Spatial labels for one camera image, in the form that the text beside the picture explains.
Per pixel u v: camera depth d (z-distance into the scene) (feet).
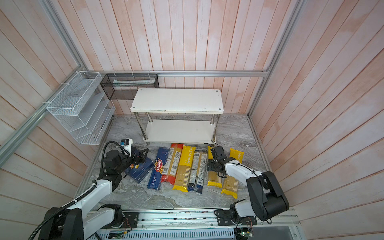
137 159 2.46
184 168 2.93
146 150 2.64
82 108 2.40
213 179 2.81
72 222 1.34
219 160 2.29
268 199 1.41
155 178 2.74
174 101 2.62
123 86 3.43
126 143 2.35
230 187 2.69
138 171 2.72
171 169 2.89
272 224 2.39
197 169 2.90
